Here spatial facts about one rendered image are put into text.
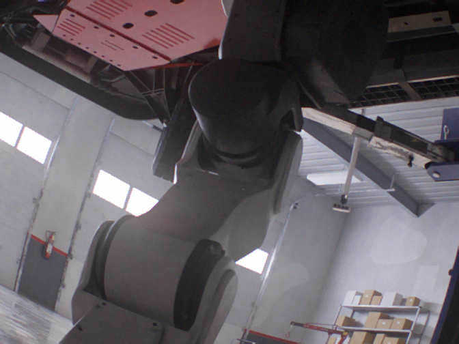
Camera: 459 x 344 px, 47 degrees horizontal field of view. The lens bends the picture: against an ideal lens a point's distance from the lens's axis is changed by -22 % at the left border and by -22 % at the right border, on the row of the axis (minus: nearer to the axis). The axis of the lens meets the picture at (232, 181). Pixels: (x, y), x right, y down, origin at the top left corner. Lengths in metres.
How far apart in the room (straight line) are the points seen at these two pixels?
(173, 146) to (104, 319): 2.24
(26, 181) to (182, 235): 9.63
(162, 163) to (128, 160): 8.22
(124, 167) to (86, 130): 1.09
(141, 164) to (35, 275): 3.23
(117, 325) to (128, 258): 0.10
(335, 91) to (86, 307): 0.61
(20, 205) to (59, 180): 1.01
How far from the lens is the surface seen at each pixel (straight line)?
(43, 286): 10.48
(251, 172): 1.04
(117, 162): 11.14
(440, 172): 2.54
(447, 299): 2.44
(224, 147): 0.98
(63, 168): 10.61
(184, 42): 2.58
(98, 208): 10.94
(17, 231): 10.33
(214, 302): 0.78
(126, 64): 3.01
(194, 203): 0.92
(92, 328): 0.75
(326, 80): 1.10
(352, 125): 2.45
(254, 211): 0.98
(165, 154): 3.00
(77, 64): 3.53
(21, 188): 10.36
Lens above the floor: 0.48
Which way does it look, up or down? 16 degrees up
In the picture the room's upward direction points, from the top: 18 degrees clockwise
